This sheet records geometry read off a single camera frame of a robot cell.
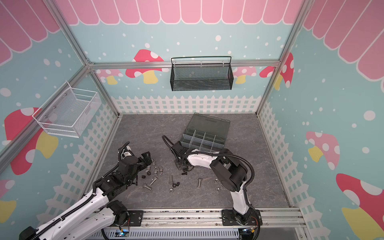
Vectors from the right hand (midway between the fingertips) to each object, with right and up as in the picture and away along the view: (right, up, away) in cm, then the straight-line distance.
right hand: (181, 162), depth 94 cm
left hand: (-19, +5, -13) cm, 23 cm away
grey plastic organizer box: (+16, +19, +9) cm, 26 cm away
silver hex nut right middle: (+19, 0, -40) cm, 44 cm away
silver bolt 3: (-18, -12, -10) cm, 24 cm away
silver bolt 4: (-15, -9, -7) cm, 19 cm away
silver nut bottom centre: (-5, -13, -11) cm, 18 cm away
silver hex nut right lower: (+21, -13, -11) cm, 27 cm away
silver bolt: (+11, -9, -8) cm, 17 cm away
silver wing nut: (-15, -4, -4) cm, 15 cm away
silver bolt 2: (-5, -8, -7) cm, 12 cm away
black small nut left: (-21, -7, -7) cm, 23 cm away
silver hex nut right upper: (+21, -9, -7) cm, 24 cm away
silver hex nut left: (-19, -6, -4) cm, 20 cm away
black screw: (+2, -6, -4) cm, 8 cm away
